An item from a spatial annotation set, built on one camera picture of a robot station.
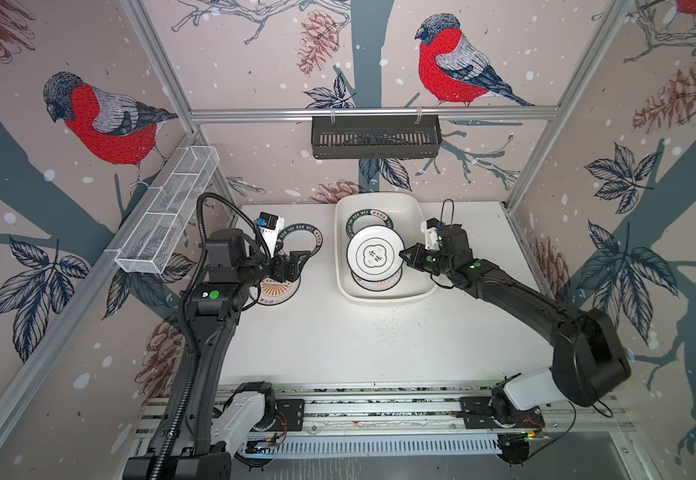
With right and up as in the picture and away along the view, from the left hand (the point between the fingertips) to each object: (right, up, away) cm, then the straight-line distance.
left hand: (292, 248), depth 69 cm
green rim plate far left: (-6, +2, +42) cm, 42 cm away
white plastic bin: (+36, +10, +49) cm, 62 cm away
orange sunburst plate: (-12, -16, +27) cm, 34 cm away
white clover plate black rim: (+20, -3, +18) cm, 28 cm away
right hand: (+27, -3, +15) cm, 32 cm away
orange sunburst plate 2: (+22, -14, +27) cm, 38 cm away
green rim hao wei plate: (+20, +10, +46) cm, 51 cm away
